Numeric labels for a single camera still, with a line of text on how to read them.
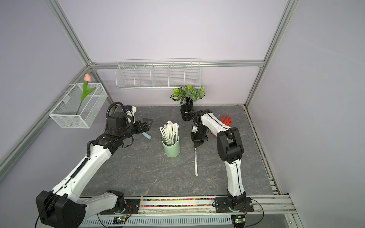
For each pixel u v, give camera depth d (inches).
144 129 27.3
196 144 33.3
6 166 19.6
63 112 28.5
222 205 28.9
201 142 32.9
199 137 32.6
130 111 26.9
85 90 31.6
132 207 28.9
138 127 26.8
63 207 14.5
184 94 36.0
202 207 29.5
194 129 35.8
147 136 39.3
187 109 40.6
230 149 22.4
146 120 27.2
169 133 33.3
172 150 34.7
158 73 39.1
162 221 25.3
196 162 34.1
